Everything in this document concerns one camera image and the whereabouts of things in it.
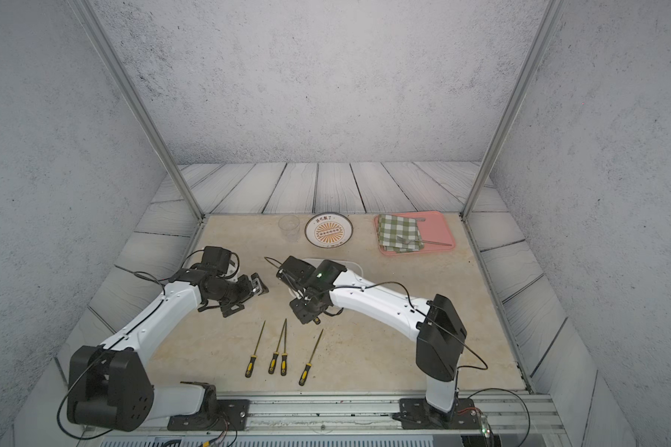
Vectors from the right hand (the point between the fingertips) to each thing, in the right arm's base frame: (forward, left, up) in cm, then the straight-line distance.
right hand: (308, 310), depth 77 cm
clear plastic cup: (+42, +13, -12) cm, 45 cm away
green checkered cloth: (+39, -31, -13) cm, 52 cm away
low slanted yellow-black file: (-13, +1, -14) cm, 19 cm away
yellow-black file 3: (-8, +8, -14) cm, 18 cm away
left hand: (+7, +15, -3) cm, 17 cm away
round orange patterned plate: (+42, -3, -14) cm, 44 cm away
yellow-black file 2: (-10, +11, -13) cm, 20 cm away
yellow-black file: (-8, +17, -14) cm, 23 cm away
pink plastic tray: (+43, -46, -16) cm, 65 cm away
